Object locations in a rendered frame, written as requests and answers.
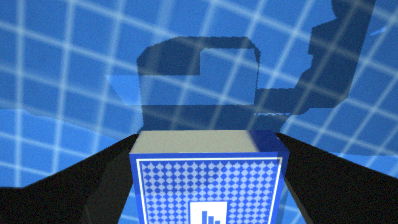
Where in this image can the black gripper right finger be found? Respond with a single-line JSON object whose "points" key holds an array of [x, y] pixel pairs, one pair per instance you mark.
{"points": [[329, 189]]}

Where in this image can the blue work mat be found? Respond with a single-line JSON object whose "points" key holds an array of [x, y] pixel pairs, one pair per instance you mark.
{"points": [[77, 76]]}

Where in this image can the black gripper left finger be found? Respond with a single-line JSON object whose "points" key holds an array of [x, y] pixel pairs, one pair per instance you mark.
{"points": [[92, 191]]}

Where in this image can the blue boxed card deck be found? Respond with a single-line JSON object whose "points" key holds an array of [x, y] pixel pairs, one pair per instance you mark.
{"points": [[208, 176]]}

